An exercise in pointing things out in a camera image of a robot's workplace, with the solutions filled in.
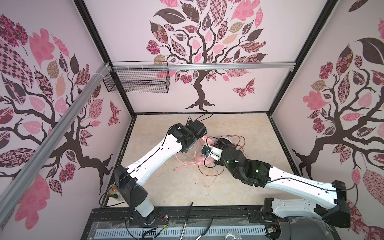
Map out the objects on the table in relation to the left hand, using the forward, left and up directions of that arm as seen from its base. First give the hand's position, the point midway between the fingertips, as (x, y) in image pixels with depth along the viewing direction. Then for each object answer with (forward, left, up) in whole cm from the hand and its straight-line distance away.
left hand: (175, 142), depth 75 cm
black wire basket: (+44, +26, +10) cm, 52 cm away
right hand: (-2, -21, +5) cm, 22 cm away
